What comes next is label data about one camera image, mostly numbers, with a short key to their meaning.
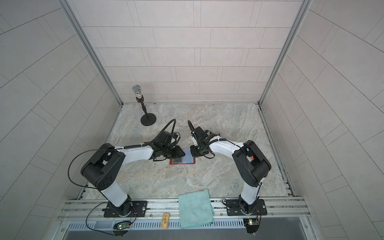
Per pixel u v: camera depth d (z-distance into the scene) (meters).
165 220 0.67
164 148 0.73
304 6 0.71
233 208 0.71
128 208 0.65
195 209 0.71
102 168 0.45
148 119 1.05
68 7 0.71
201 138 0.71
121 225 0.64
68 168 0.44
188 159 0.87
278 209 0.72
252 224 0.68
